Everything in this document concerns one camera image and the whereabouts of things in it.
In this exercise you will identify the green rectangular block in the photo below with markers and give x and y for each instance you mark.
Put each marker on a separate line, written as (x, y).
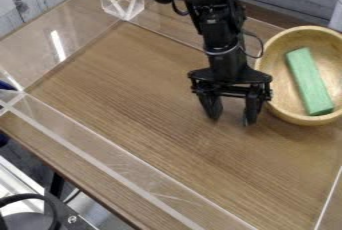
(313, 91)

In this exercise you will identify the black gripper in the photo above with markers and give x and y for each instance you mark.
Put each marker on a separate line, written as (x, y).
(230, 78)

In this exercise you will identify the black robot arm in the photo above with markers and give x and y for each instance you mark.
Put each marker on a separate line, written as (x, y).
(218, 20)

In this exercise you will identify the black table leg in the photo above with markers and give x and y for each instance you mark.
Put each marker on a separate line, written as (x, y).
(56, 185)

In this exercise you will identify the clear acrylic corner bracket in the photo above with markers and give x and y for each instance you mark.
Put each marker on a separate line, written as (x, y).
(123, 9)

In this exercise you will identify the black metal bracket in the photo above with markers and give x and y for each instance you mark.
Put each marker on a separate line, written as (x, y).
(68, 218)

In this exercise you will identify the clear acrylic tray wall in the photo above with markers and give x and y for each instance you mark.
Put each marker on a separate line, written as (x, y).
(146, 196)

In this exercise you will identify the light wooden bowl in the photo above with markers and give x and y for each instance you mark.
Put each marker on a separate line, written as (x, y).
(325, 44)

